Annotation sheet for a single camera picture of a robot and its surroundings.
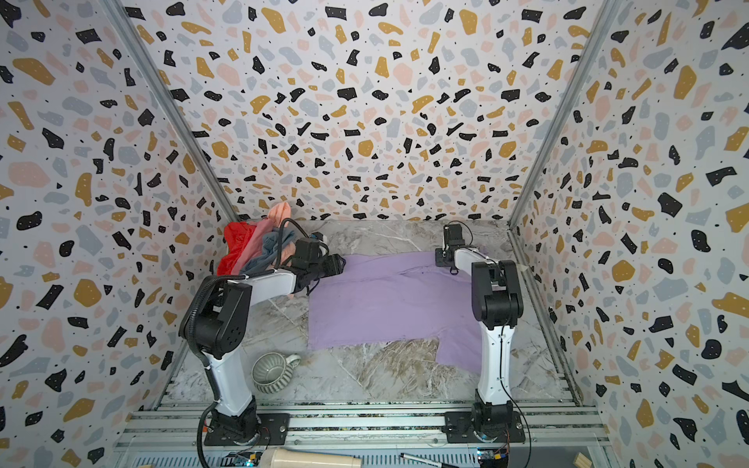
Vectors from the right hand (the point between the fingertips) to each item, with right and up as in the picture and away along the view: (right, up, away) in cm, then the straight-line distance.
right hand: (444, 248), depth 109 cm
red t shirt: (-75, +5, -5) cm, 75 cm away
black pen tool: (-11, -51, -40) cm, 65 cm away
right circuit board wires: (+4, -51, -37) cm, 64 cm away
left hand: (-37, -3, -10) cm, 39 cm away
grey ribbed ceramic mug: (-53, -35, -26) cm, 69 cm away
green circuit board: (-56, -51, -38) cm, 85 cm away
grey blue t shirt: (-59, 0, -14) cm, 61 cm away
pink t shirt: (-63, +1, -16) cm, 65 cm away
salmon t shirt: (-62, +13, -2) cm, 63 cm away
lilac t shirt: (-18, -17, -8) cm, 26 cm away
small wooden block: (+26, -51, -40) cm, 69 cm away
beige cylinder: (-42, -50, -39) cm, 76 cm away
